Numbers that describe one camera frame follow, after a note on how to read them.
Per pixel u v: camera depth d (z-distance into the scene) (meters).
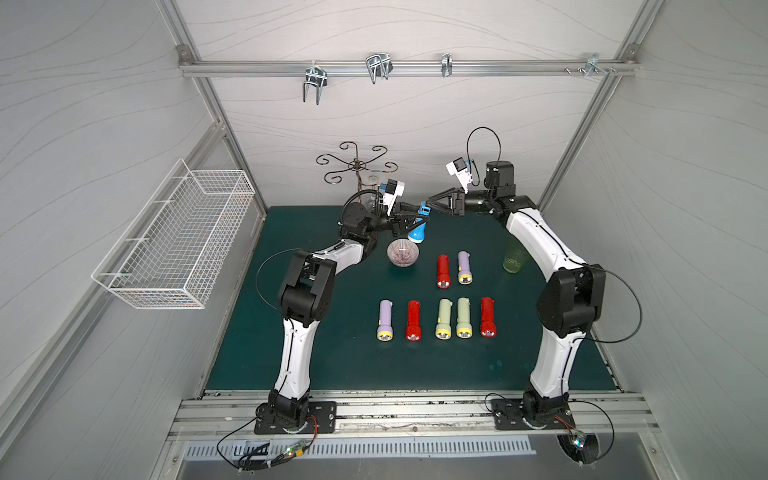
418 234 0.82
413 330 0.86
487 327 0.86
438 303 0.93
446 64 0.78
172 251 0.69
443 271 1.00
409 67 0.78
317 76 0.78
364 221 0.73
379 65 0.77
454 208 0.74
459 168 0.73
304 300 0.58
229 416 0.75
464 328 0.86
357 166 0.90
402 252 1.05
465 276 0.98
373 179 0.83
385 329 0.85
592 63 0.77
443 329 0.86
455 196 0.73
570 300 0.51
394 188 0.75
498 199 0.69
